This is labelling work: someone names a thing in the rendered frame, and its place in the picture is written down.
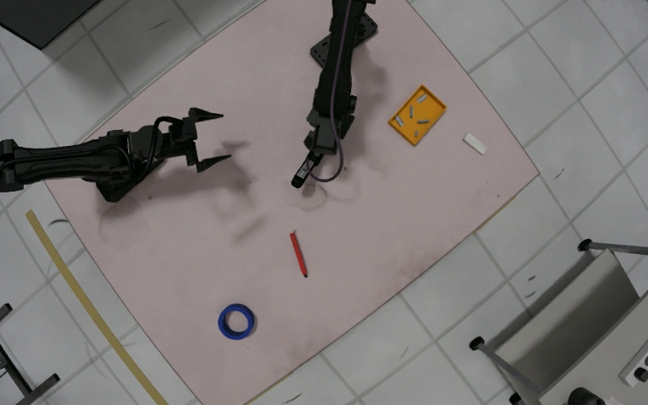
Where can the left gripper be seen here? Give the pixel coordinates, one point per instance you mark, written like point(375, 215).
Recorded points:
point(312, 119)

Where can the blue ring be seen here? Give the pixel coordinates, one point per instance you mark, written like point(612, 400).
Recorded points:
point(230, 333)

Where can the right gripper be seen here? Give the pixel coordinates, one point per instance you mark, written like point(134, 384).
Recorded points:
point(176, 149)

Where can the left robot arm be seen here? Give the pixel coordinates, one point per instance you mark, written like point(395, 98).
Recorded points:
point(347, 16)

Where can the orange tray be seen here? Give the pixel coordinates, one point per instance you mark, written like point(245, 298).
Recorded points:
point(431, 108)

